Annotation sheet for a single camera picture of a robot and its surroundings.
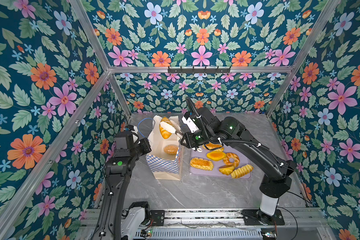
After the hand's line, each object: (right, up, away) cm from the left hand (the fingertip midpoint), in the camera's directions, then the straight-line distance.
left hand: (150, 137), depth 71 cm
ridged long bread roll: (+48, -20, +13) cm, 54 cm away
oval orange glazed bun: (+36, -13, +21) cm, 44 cm away
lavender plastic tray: (+34, -23, +18) cm, 45 cm away
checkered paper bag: (+8, -9, -5) cm, 13 cm away
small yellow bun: (+40, -19, +13) cm, 46 cm away
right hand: (+16, -1, -6) cm, 17 cm away
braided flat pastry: (+26, -17, +17) cm, 35 cm away
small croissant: (+8, +2, -4) cm, 9 cm away
